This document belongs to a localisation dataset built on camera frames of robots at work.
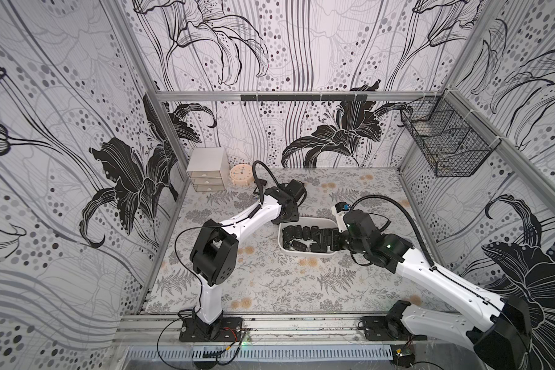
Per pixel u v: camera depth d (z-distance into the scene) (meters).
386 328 0.65
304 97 0.90
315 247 0.90
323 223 0.95
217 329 0.65
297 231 0.95
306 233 0.94
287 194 0.65
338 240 0.66
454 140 0.88
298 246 0.90
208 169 1.02
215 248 0.51
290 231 0.95
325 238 0.67
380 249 0.54
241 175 1.15
